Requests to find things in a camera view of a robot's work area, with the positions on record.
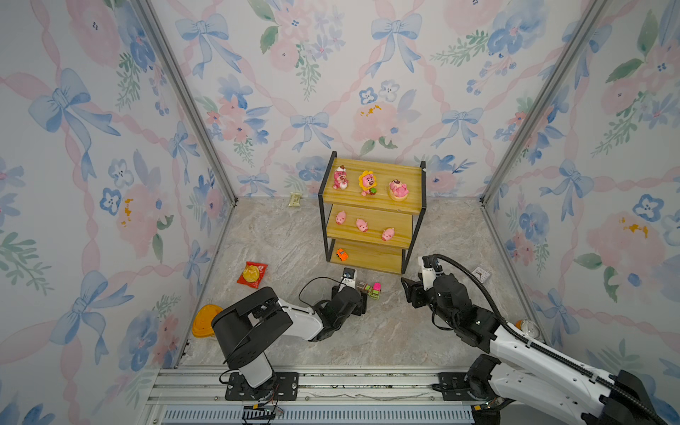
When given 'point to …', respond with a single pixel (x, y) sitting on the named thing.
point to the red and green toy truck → (365, 288)
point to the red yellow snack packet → (252, 274)
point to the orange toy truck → (342, 254)
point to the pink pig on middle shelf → (340, 218)
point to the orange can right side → (529, 328)
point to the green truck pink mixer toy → (374, 294)
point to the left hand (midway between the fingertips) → (361, 289)
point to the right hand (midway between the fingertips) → (409, 275)
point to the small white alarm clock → (481, 274)
